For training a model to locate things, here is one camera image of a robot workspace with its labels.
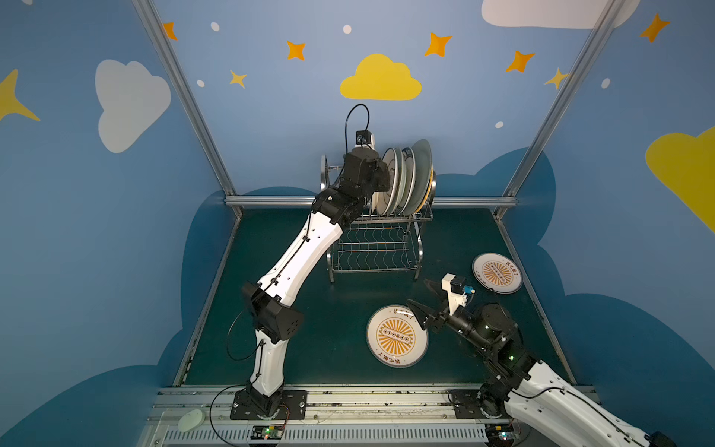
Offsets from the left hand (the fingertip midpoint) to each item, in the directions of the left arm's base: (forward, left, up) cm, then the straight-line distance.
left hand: (385, 161), depth 72 cm
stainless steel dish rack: (+3, +2, -39) cm, 39 cm away
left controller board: (-57, +29, -44) cm, 77 cm away
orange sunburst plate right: (-7, -45, -43) cm, 63 cm away
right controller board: (-56, -32, -44) cm, 78 cm away
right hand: (-27, -11, -20) cm, 35 cm away
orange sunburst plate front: (-32, -6, -43) cm, 54 cm away
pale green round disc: (-55, +49, -41) cm, 84 cm away
